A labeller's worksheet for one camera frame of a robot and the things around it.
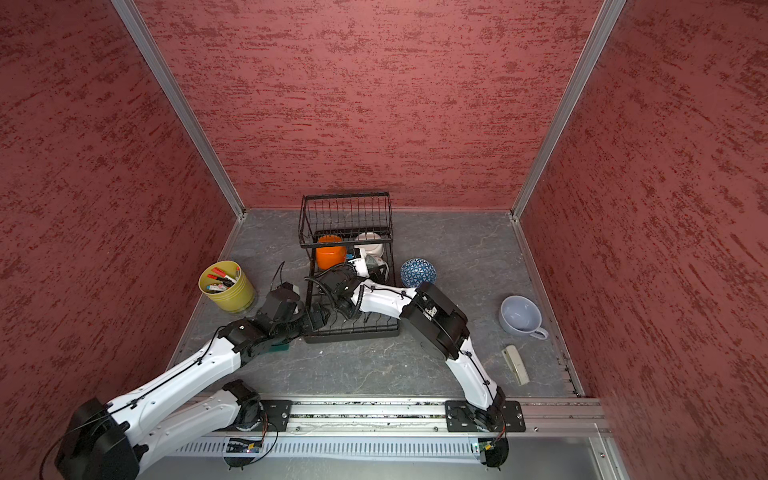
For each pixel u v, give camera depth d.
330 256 0.96
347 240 0.95
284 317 0.64
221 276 0.87
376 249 1.00
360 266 0.81
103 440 0.38
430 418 0.76
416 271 0.97
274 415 0.75
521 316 0.92
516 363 0.80
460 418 0.74
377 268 0.85
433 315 0.58
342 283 0.75
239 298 0.84
